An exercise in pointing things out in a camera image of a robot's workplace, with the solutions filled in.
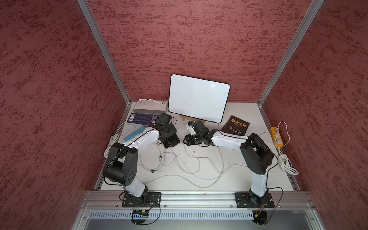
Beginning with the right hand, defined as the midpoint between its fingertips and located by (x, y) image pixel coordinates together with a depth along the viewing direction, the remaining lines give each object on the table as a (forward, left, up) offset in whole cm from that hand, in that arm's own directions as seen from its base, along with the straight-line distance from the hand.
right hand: (185, 143), depth 91 cm
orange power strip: (+2, -64, -4) cm, 64 cm away
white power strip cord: (-12, -61, -4) cm, 62 cm away
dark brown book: (+14, -37, -3) cm, 39 cm away
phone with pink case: (-1, +12, +1) cm, 12 cm away
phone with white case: (0, +7, +5) cm, 9 cm away
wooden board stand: (+22, +1, 0) cm, 22 cm away
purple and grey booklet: (+28, +31, 0) cm, 42 cm away
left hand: (+5, +9, +3) cm, 11 cm away
